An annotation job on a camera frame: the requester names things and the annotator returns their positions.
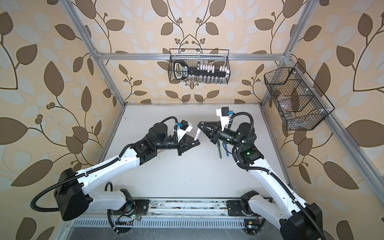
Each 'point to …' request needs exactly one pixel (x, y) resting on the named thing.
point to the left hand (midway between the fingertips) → (199, 140)
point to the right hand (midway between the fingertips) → (199, 127)
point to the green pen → (219, 149)
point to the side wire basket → (302, 104)
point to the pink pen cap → (198, 131)
